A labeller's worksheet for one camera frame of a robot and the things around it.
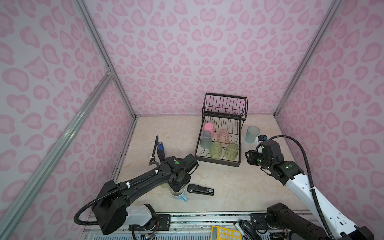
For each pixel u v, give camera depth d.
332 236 0.37
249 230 0.69
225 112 1.15
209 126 0.97
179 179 0.57
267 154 0.59
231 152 0.87
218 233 0.69
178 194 0.72
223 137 1.02
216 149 0.91
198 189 0.79
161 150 1.01
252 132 0.96
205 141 0.97
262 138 0.69
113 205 0.40
